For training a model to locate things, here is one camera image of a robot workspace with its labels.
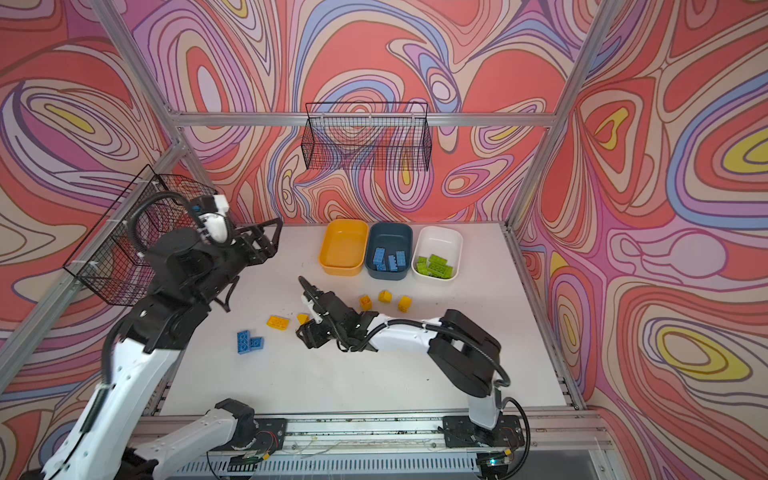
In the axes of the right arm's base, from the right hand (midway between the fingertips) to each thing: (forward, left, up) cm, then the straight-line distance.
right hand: (307, 335), depth 82 cm
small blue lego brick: (0, +16, -5) cm, 17 cm away
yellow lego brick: (+7, +12, -6) cm, 15 cm away
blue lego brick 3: (+32, -29, -6) cm, 43 cm away
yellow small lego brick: (+12, -16, -4) cm, 21 cm away
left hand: (+7, 0, +37) cm, 37 cm away
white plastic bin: (+39, -44, -6) cm, 59 cm away
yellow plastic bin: (+39, -7, -7) cm, 41 cm away
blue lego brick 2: (+28, -25, -5) cm, 38 cm away
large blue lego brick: (+1, +20, -4) cm, 20 cm away
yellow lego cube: (+16, -22, -7) cm, 28 cm away
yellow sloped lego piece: (+9, +4, -7) cm, 12 cm away
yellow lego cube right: (+13, -28, -7) cm, 32 cm away
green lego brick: (+25, -40, -4) cm, 47 cm away
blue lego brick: (+30, -21, -4) cm, 37 cm away
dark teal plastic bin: (+44, -26, -8) cm, 51 cm away
